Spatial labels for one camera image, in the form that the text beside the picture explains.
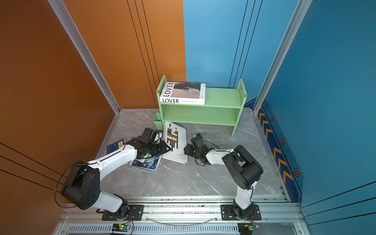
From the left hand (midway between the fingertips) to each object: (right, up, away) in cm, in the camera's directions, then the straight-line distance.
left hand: (171, 148), depth 87 cm
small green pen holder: (-11, +16, +14) cm, 24 cm away
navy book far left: (-39, -1, +10) cm, 41 cm away
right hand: (+8, -3, +8) cm, 11 cm away
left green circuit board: (-22, -36, -16) cm, 45 cm away
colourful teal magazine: (-13, -11, +3) cm, 17 cm away
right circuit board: (+39, -36, -17) cm, 56 cm away
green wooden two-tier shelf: (+36, +27, +22) cm, 50 cm away
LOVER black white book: (+10, +33, 0) cm, 35 cm away
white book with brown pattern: (+1, +7, +9) cm, 11 cm away
